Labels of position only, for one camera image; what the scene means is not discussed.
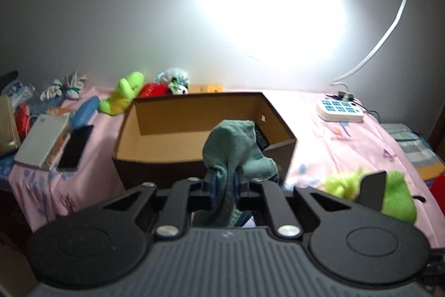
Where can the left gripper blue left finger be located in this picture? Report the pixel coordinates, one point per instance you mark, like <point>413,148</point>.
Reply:
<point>214,182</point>

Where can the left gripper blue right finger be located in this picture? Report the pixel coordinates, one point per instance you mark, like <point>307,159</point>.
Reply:
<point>240,188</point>

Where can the teal green sock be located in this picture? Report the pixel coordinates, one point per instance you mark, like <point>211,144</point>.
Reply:
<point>231,150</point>

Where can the lime green mesh scrunchie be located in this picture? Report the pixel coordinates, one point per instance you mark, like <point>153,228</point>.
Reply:
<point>344,185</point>

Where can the green plush caterpillar toy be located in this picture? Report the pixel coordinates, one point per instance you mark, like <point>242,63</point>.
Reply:
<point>397,200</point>

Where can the brown cardboard storage box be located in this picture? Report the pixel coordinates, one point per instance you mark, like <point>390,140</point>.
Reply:
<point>161,138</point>

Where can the yellow box with characters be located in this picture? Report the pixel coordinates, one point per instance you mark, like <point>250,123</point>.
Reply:
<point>205,88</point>

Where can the white blue power strip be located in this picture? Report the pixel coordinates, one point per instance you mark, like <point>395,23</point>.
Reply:
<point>332,110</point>

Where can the lime green plush toy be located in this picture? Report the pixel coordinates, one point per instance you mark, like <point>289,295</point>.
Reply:
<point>128,88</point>

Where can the black phone on stand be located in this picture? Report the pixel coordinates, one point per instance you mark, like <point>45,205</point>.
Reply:
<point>372,190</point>

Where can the black plug adapter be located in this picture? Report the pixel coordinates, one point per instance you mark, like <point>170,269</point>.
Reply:
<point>345,96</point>

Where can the black smartphone lying flat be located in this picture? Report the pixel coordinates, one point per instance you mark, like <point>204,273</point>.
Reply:
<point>74,149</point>

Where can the blue oval object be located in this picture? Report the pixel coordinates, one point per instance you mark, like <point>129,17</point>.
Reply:
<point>85,112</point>

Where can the white booklet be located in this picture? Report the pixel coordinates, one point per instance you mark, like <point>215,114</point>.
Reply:
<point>44,143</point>

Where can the red package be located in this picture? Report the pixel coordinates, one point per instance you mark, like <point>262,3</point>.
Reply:
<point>22,119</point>

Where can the gold paper bag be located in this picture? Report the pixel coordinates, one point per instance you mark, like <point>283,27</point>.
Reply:
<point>9,137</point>

